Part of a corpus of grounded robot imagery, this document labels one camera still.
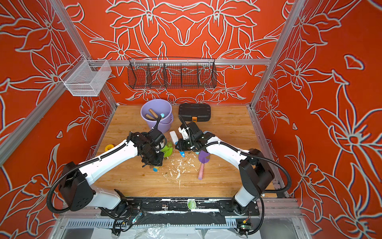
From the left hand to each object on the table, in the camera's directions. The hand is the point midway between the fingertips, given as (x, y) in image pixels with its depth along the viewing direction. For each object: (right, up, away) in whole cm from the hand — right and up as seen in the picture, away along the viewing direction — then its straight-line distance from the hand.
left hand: (162, 163), depth 78 cm
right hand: (+7, +9, +4) cm, 12 cm away
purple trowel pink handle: (+24, -1, +14) cm, 27 cm away
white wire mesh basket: (-51, +50, +14) cm, 73 cm away
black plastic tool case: (+19, +29, +30) cm, 46 cm away
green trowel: (-12, +25, +21) cm, 35 cm away
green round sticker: (+16, -20, -4) cm, 26 cm away
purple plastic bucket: (-6, +32, +20) cm, 38 cm away
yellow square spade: (-10, +27, +24) cm, 38 cm away
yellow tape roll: (-38, +5, +17) cm, 42 cm away
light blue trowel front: (-2, +26, +15) cm, 30 cm away
